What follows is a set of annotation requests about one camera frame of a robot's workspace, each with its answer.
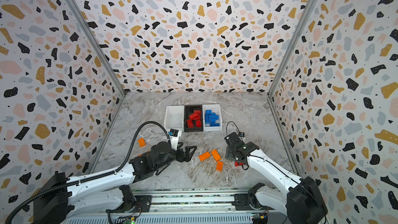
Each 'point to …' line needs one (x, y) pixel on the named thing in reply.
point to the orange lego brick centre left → (204, 156)
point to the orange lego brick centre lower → (219, 166)
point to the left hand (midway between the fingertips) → (193, 144)
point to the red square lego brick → (198, 112)
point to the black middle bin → (188, 110)
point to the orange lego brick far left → (142, 142)
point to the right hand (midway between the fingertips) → (234, 152)
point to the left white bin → (174, 117)
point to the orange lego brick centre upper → (216, 155)
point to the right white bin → (215, 108)
